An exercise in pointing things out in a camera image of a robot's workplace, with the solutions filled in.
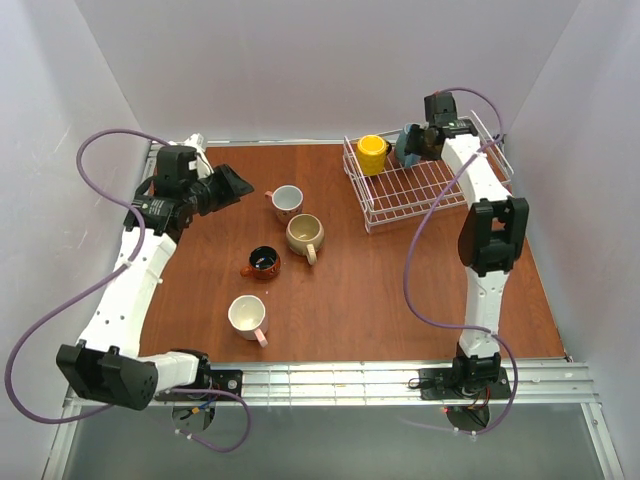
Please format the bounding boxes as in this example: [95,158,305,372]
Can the blue mug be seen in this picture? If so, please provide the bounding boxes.
[394,123,425,169]

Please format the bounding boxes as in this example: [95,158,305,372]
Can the white mug brown dots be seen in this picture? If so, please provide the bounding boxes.
[264,185,304,225]

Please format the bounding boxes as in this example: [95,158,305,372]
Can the yellow textured cup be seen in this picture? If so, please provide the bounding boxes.
[355,135,391,176]

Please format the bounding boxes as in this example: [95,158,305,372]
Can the beige round mug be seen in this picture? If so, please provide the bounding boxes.
[286,214,325,266]

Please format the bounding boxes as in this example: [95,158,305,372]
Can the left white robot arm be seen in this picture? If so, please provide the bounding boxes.
[56,135,253,410]

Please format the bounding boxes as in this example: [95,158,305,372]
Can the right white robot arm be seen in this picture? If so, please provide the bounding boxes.
[404,89,529,398]

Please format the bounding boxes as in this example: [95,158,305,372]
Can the brown black mug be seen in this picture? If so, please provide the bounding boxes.
[240,245,281,281]

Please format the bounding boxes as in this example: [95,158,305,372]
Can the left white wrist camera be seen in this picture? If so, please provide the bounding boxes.
[182,133,213,178]

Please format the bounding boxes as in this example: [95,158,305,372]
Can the white wire dish rack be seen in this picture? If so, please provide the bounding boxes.
[343,110,514,233]

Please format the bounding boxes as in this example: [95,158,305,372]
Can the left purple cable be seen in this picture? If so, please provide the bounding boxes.
[3,128,253,454]

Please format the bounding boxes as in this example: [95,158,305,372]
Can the white mug pink handle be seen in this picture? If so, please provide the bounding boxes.
[227,295,269,348]

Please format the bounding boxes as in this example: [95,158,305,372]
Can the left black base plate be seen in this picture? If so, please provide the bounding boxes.
[204,368,244,397]

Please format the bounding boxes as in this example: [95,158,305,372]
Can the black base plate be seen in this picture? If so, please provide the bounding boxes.
[204,368,244,397]
[408,367,512,400]

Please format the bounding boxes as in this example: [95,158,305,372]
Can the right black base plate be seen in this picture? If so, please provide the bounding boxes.
[408,367,512,400]

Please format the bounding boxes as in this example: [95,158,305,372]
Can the aluminium frame rail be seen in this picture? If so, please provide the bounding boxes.
[70,358,600,410]

